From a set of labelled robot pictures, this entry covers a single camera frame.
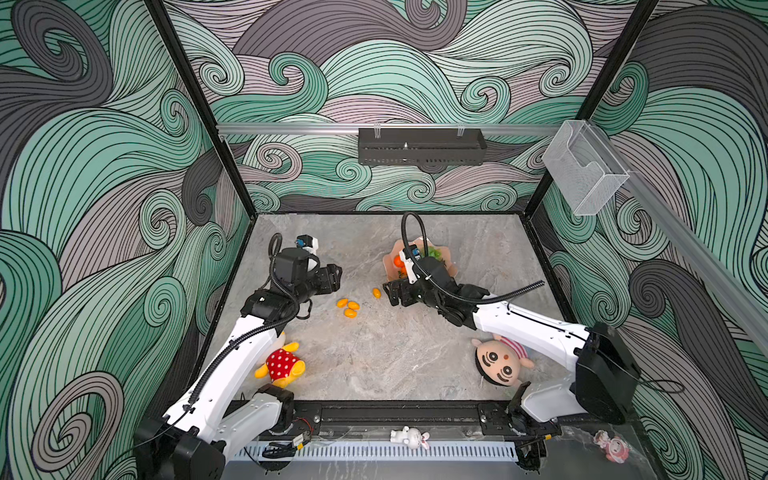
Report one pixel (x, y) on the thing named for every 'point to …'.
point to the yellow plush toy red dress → (282, 365)
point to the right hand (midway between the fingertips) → (397, 281)
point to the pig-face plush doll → (500, 359)
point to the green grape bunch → (434, 252)
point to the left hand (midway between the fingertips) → (333, 268)
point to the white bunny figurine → (412, 437)
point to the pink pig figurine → (616, 448)
